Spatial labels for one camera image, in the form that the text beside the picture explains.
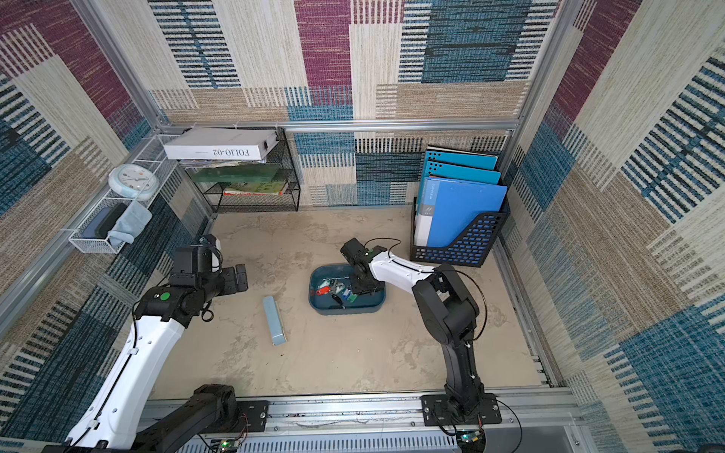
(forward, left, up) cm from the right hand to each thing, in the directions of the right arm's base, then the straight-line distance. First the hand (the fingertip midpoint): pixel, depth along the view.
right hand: (362, 285), depth 95 cm
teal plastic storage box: (-6, -1, -1) cm, 7 cm away
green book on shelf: (+28, +38, +25) cm, 53 cm away
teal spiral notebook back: (+31, -34, +27) cm, 54 cm away
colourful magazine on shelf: (+28, +37, +19) cm, 50 cm away
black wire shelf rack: (+42, +32, 0) cm, 53 cm away
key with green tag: (-4, +3, -2) cm, 5 cm away
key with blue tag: (-3, +5, -1) cm, 6 cm away
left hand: (-7, +35, +20) cm, 41 cm away
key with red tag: (-1, +13, -2) cm, 13 cm away
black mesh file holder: (+9, -36, +9) cm, 38 cm away
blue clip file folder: (+18, -28, +18) cm, 38 cm away
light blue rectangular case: (-13, +26, +3) cm, 29 cm away
